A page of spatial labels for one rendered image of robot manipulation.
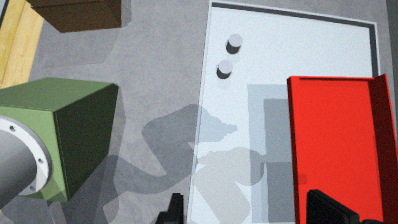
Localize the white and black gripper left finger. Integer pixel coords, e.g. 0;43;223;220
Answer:
155;193;184;224

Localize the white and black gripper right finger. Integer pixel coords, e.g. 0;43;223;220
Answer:
306;189;386;224

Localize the brown cardboard box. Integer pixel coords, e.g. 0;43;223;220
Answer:
26;0;121;33

